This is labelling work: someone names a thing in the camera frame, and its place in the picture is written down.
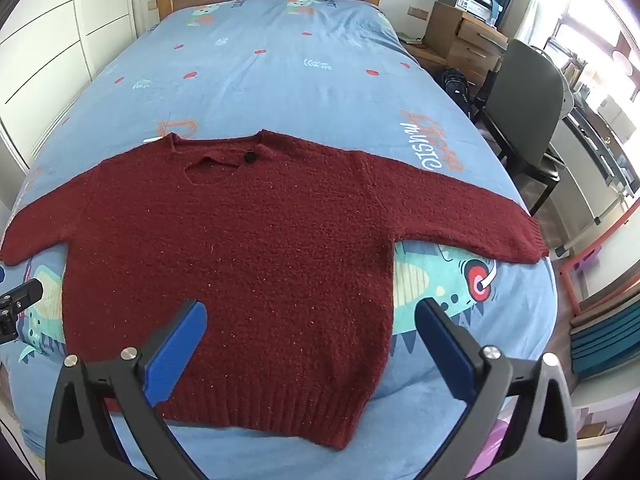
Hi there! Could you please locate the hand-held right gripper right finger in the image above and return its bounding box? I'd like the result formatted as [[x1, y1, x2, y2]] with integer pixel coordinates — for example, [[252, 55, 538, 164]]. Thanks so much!
[[415, 297, 581, 480]]

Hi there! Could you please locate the wooden drawer cabinet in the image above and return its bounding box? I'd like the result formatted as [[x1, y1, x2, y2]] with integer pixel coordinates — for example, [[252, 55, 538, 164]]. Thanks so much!
[[424, 1, 509, 88]]

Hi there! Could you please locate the dark red knit sweater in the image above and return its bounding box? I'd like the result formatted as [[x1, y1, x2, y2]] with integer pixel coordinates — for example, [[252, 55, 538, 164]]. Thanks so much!
[[0, 129, 551, 451]]

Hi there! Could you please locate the orange metal frame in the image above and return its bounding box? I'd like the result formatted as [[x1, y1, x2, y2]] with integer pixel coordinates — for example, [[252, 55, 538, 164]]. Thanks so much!
[[559, 222, 640, 317]]

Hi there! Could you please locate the blue printed bed sheet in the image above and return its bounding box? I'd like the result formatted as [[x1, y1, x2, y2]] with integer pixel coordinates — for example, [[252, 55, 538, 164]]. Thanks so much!
[[0, 0, 559, 480]]

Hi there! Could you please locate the white wardrobe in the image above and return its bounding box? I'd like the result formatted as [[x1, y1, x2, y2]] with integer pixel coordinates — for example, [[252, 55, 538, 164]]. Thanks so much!
[[0, 0, 168, 173]]

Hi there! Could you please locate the white printer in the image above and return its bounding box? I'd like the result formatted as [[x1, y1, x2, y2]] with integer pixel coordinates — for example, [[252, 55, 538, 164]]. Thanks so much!
[[440, 0, 504, 26]]

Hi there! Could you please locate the black backpack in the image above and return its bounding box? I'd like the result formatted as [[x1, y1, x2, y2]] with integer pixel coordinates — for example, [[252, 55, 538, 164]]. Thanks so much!
[[440, 66, 474, 117]]

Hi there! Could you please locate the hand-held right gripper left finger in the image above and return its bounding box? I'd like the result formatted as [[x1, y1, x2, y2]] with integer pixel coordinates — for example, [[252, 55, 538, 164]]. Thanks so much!
[[45, 300, 209, 480]]

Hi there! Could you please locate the dark grey chair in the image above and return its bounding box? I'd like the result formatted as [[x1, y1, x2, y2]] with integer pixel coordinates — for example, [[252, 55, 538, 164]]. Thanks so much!
[[472, 39, 569, 217]]

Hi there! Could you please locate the cluttered desk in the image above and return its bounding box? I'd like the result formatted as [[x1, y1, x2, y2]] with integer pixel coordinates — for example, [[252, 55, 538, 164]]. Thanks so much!
[[547, 35, 640, 261]]

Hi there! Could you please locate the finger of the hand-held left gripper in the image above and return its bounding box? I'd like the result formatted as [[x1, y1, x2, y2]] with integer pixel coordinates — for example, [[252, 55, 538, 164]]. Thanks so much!
[[0, 267, 44, 317], [0, 310, 20, 346]]

